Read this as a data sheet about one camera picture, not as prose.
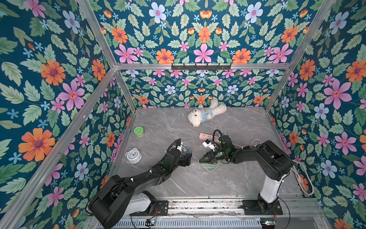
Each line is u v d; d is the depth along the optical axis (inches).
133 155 35.5
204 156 32.3
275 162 20.2
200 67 36.4
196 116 41.1
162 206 29.1
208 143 33.3
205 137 39.0
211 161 31.0
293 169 35.6
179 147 30.7
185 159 28.4
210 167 34.6
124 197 16.5
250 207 28.9
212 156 30.8
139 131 39.7
